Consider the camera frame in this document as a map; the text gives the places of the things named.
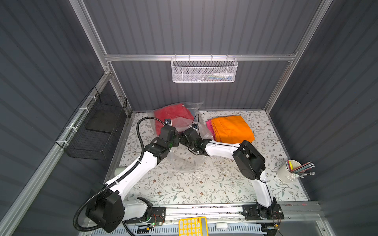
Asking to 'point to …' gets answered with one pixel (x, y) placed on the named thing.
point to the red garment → (181, 119)
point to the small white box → (221, 225)
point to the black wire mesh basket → (90, 133)
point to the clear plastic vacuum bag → (180, 159)
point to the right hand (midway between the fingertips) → (181, 137)
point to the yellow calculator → (197, 226)
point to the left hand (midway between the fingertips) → (174, 135)
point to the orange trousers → (232, 130)
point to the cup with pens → (292, 170)
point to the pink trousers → (211, 128)
